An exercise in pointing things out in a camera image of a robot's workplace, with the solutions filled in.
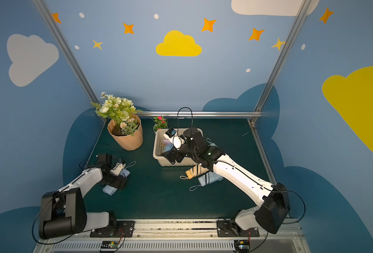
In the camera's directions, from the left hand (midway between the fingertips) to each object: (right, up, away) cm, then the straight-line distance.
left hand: (115, 180), depth 89 cm
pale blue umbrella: (0, -4, -5) cm, 7 cm away
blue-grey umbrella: (+53, +1, -1) cm, 53 cm away
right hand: (+34, +21, -15) cm, 43 cm away
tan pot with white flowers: (+4, +31, +3) cm, 32 cm away
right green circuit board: (+67, -27, -16) cm, 74 cm away
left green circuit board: (+5, -25, -17) cm, 31 cm away
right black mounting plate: (+60, -14, -23) cm, 66 cm away
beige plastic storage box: (+24, +20, +14) cm, 34 cm away
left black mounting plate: (+11, -19, -16) cm, 27 cm away
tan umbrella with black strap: (+45, +4, +2) cm, 46 cm away
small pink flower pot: (+24, +34, +12) cm, 43 cm away
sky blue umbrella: (+30, +19, +6) cm, 36 cm away
